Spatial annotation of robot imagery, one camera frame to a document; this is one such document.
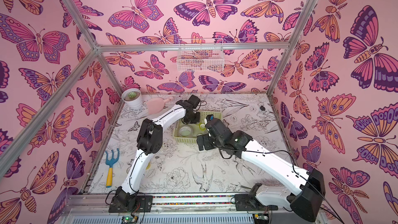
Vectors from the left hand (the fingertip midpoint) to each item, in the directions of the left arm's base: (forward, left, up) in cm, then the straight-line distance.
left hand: (199, 120), depth 103 cm
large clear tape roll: (-7, +9, -1) cm, 12 cm away
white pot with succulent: (+12, +46, +8) cm, 48 cm away
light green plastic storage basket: (-8, +3, -1) cm, 8 cm away
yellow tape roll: (-5, -2, 0) cm, 5 cm away
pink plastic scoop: (+14, +33, -1) cm, 35 cm away
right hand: (-24, -2, +17) cm, 30 cm away
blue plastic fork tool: (-28, +50, -2) cm, 57 cm away
